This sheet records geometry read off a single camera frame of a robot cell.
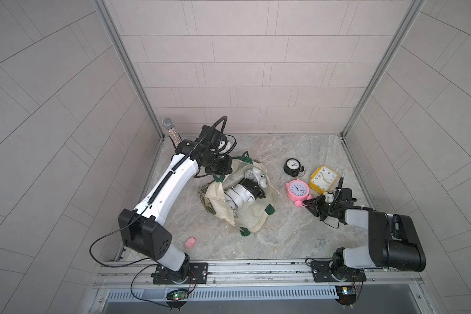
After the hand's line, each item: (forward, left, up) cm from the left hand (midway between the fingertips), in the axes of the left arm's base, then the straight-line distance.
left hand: (235, 168), depth 76 cm
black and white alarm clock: (-3, -6, -12) cm, 14 cm away
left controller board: (-39, +18, -19) cm, 47 cm away
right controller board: (-39, -40, -22) cm, 60 cm away
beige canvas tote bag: (-11, -6, -20) cm, 23 cm away
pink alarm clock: (0, -29, -18) cm, 34 cm away
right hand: (-4, -32, -20) cm, 38 cm away
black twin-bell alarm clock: (+13, -29, -18) cm, 36 cm away
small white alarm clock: (-4, -1, -14) cm, 15 cm away
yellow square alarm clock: (+6, -42, -17) cm, 46 cm away
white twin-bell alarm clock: (+3, -10, -9) cm, 14 cm away
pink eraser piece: (-22, +17, -20) cm, 35 cm away
